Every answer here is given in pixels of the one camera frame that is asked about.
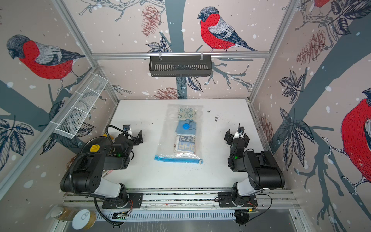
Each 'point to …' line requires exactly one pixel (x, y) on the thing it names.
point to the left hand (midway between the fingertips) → (136, 128)
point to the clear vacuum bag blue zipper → (166, 151)
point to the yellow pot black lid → (101, 144)
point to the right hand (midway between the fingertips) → (238, 129)
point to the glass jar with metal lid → (65, 213)
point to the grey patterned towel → (185, 143)
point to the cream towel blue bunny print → (187, 112)
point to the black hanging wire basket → (180, 67)
